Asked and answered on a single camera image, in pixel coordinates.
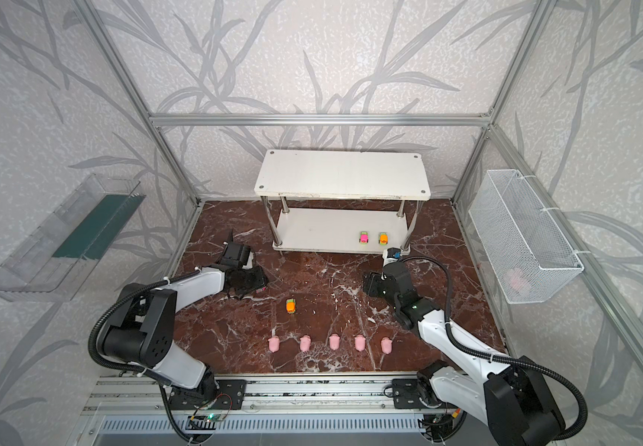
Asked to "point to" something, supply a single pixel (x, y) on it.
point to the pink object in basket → (516, 278)
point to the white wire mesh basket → (524, 249)
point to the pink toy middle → (334, 340)
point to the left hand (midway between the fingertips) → (269, 272)
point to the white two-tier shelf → (342, 202)
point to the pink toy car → (363, 238)
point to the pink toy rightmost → (387, 345)
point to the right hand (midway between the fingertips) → (371, 266)
